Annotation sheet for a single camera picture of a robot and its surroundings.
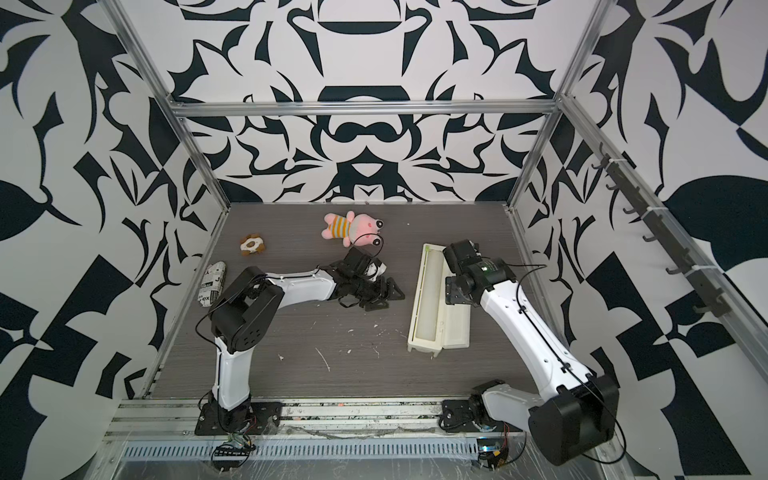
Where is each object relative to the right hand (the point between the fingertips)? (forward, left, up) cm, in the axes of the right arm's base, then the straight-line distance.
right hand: (469, 289), depth 79 cm
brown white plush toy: (+25, +68, -12) cm, 73 cm away
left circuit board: (-34, +59, -18) cm, 71 cm away
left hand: (+4, +18, -11) cm, 22 cm away
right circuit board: (-34, -3, -17) cm, 38 cm away
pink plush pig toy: (+28, +31, -9) cm, 43 cm away
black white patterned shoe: (+9, +75, -11) cm, 77 cm away
